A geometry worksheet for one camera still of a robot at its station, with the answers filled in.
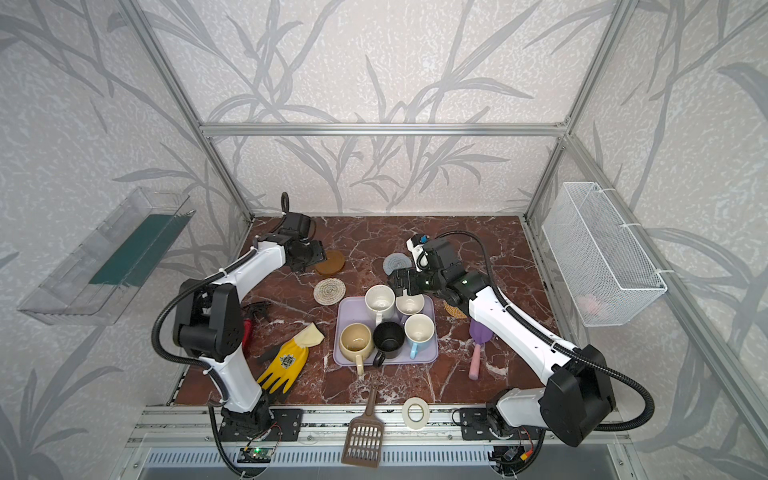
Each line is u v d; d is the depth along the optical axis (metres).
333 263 1.06
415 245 0.71
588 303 0.73
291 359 0.83
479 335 0.89
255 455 0.71
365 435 0.72
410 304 0.94
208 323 0.50
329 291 0.99
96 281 0.63
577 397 0.40
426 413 0.75
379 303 0.94
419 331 0.86
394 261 1.06
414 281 0.69
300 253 0.72
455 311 0.94
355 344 0.86
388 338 0.86
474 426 0.73
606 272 0.61
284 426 0.74
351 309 0.94
